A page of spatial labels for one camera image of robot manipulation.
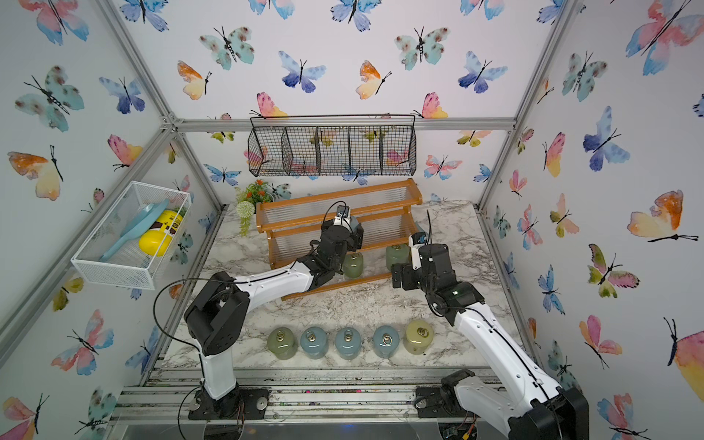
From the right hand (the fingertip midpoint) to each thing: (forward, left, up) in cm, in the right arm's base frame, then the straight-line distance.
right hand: (411, 262), depth 79 cm
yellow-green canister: (-17, -3, -11) cm, 21 cm away
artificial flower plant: (+31, +56, -4) cm, 64 cm away
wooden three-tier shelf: (+22, +6, -3) cm, 23 cm away
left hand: (+14, +18, +1) cm, 23 cm away
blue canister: (-20, +26, -12) cm, 35 cm away
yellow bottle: (-5, +66, +12) cm, 67 cm away
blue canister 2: (-20, +17, -12) cm, 29 cm away
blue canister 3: (-19, +6, -12) cm, 23 cm away
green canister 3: (+10, +3, -10) cm, 14 cm away
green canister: (-21, +35, -12) cm, 43 cm away
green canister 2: (+5, +17, -11) cm, 21 cm away
